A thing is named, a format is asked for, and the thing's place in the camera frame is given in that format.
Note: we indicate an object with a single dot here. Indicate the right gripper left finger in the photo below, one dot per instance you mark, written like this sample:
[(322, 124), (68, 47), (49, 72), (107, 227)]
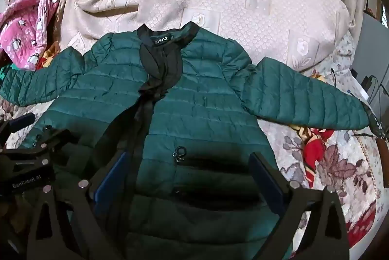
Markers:
[(71, 222)]

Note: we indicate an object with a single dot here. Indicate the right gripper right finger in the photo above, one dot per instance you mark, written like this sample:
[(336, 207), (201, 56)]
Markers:
[(325, 236)]

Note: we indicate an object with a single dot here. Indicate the green quilted puffer jacket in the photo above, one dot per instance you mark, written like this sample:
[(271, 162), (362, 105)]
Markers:
[(184, 105)]

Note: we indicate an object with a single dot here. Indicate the floral plush blanket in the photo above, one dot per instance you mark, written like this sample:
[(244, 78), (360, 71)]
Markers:
[(347, 160)]

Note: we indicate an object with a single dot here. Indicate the brown leather wallet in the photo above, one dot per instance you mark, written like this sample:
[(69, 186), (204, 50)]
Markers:
[(384, 158)]

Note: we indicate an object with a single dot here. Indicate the pink penguin pajama garment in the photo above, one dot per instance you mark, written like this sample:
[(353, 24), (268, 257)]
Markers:
[(24, 31)]

